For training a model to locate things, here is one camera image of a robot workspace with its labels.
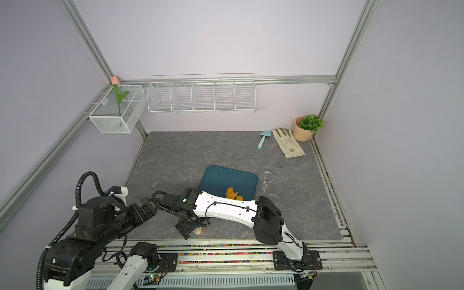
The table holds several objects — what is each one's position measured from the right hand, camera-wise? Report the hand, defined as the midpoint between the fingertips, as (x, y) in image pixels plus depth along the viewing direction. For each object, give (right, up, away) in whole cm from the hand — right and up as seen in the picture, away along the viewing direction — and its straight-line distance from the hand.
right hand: (194, 225), depth 73 cm
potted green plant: (+58, +45, +34) cm, 81 cm away
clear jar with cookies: (+32, +18, +15) cm, 40 cm away
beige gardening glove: (+51, +33, +41) cm, 74 cm away
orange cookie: (+14, +9, +18) cm, 25 cm away
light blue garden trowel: (+37, +43, +46) cm, 73 cm away
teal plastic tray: (+6, +14, +25) cm, 30 cm away
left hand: (-11, +11, -11) cm, 19 cm away
